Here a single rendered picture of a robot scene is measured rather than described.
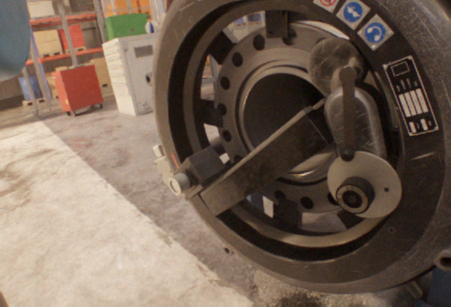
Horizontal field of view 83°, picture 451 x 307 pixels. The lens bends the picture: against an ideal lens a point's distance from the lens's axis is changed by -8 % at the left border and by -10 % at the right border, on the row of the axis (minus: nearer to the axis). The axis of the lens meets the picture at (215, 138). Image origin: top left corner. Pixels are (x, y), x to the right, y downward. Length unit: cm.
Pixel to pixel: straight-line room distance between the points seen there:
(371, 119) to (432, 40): 13
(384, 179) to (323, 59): 21
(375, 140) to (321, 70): 14
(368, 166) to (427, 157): 8
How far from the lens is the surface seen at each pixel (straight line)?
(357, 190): 43
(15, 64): 30
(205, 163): 63
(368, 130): 44
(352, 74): 41
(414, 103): 42
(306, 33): 59
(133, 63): 433
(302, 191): 70
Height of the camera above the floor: 80
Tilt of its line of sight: 18 degrees down
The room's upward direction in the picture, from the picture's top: 9 degrees counter-clockwise
